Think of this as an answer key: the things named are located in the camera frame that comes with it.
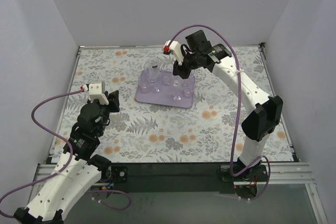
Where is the clear stemmed glass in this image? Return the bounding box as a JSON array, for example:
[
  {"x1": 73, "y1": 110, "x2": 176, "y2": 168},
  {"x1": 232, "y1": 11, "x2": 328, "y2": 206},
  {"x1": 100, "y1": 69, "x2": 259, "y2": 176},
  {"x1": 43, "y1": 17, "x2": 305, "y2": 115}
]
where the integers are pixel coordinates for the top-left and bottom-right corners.
[{"x1": 148, "y1": 60, "x2": 160, "y2": 82}]

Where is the tall clear glass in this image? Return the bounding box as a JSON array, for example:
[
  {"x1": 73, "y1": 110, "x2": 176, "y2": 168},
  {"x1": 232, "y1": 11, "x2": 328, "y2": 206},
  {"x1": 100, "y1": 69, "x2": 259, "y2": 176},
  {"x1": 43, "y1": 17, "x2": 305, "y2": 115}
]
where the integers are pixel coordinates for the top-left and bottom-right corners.
[{"x1": 171, "y1": 76, "x2": 184, "y2": 101}]

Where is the clear wine glass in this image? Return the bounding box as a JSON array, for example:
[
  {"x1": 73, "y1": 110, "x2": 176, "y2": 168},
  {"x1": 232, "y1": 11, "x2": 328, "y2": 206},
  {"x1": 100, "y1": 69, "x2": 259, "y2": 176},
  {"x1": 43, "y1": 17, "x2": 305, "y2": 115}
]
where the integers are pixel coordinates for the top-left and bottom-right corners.
[{"x1": 153, "y1": 82, "x2": 161, "y2": 93}]

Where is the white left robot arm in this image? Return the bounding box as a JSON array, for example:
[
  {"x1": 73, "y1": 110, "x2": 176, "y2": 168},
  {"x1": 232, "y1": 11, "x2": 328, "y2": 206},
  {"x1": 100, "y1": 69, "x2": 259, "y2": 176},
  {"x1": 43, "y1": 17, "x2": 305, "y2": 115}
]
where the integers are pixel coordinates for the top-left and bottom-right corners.
[{"x1": 14, "y1": 91, "x2": 120, "y2": 223}]

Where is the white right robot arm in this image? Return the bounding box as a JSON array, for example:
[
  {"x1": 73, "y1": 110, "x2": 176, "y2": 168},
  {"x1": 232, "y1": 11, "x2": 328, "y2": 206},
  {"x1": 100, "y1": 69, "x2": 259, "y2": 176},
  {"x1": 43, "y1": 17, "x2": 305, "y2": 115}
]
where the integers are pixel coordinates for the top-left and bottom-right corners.
[{"x1": 163, "y1": 30, "x2": 284, "y2": 177}]

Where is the lilac rectangular plastic tray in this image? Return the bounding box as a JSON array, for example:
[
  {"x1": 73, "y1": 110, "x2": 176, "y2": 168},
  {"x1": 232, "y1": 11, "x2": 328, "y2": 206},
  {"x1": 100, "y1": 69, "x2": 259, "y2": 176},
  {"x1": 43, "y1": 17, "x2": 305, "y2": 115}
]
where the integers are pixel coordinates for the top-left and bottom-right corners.
[{"x1": 135, "y1": 71, "x2": 194, "y2": 109}]

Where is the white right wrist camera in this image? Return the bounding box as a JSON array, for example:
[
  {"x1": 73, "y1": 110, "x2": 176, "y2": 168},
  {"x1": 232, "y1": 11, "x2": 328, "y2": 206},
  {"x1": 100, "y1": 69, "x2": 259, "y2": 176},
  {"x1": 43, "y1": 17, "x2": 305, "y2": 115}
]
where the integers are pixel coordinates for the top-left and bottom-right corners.
[{"x1": 163, "y1": 40, "x2": 184, "y2": 66}]

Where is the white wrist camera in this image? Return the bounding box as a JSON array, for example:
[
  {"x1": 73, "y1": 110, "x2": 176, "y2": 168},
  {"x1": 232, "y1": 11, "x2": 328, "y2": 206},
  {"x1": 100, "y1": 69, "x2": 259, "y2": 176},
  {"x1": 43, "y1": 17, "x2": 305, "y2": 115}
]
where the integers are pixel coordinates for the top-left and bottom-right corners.
[
  {"x1": 88, "y1": 81, "x2": 109, "y2": 105},
  {"x1": 163, "y1": 40, "x2": 184, "y2": 66}
]

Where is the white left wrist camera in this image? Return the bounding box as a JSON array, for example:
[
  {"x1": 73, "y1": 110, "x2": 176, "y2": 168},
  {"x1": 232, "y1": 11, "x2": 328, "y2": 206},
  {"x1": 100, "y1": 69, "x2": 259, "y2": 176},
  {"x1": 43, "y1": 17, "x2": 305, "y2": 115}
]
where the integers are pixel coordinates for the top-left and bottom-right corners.
[{"x1": 88, "y1": 81, "x2": 109, "y2": 105}]

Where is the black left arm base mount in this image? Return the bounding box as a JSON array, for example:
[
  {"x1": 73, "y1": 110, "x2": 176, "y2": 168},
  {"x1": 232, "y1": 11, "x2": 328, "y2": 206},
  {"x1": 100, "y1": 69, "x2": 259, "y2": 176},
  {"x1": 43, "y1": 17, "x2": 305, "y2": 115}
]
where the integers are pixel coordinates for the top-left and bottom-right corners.
[{"x1": 101, "y1": 166, "x2": 128, "y2": 184}]

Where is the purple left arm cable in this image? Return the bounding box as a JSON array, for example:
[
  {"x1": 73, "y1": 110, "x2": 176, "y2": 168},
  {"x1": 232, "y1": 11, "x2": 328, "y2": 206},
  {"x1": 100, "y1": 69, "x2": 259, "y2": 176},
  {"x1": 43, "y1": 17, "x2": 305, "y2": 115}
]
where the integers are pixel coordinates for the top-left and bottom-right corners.
[{"x1": 0, "y1": 87, "x2": 132, "y2": 218}]

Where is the aluminium table frame rail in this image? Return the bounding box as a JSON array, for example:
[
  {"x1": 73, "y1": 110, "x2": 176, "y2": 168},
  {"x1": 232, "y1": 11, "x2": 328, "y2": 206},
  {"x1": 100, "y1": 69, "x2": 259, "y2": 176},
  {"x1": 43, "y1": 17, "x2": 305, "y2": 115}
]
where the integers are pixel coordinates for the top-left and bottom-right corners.
[{"x1": 20, "y1": 162, "x2": 329, "y2": 224}]

